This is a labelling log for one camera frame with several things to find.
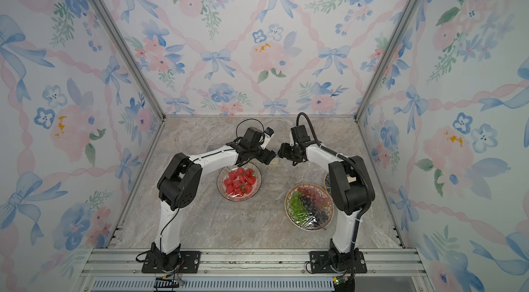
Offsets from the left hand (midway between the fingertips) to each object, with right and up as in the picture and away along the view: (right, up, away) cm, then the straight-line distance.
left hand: (270, 148), depth 97 cm
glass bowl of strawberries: (-14, -15, -7) cm, 22 cm away
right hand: (+7, -2, +1) cm, 7 cm away
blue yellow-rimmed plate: (+25, -15, -7) cm, 30 cm away
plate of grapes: (+15, -23, -14) cm, 31 cm away
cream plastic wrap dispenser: (+2, -6, -1) cm, 6 cm away
